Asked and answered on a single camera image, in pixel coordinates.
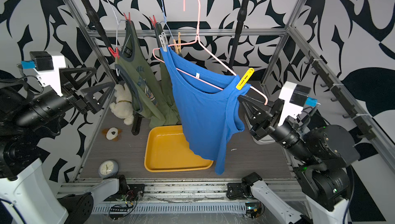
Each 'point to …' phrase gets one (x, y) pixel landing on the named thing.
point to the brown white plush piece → (112, 133)
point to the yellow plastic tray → (167, 149)
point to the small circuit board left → (117, 212)
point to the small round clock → (108, 168)
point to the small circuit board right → (253, 209)
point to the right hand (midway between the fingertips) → (239, 95)
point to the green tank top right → (166, 111)
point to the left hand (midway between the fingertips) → (100, 72)
